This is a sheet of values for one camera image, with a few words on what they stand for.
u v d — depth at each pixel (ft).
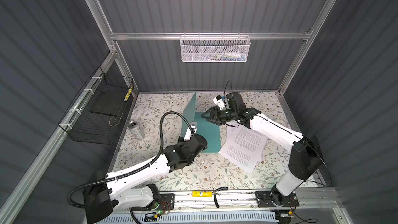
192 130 2.10
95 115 2.35
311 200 2.47
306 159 1.48
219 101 2.53
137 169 1.49
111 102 2.57
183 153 1.81
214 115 2.32
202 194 2.44
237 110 2.11
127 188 1.42
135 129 2.82
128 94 2.66
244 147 3.01
